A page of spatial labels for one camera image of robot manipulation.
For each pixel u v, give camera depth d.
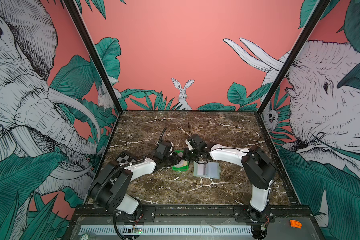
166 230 0.70
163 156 0.70
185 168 0.88
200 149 0.72
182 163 0.88
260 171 0.49
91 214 0.75
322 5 0.69
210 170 0.89
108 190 0.44
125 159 0.90
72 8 0.69
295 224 0.70
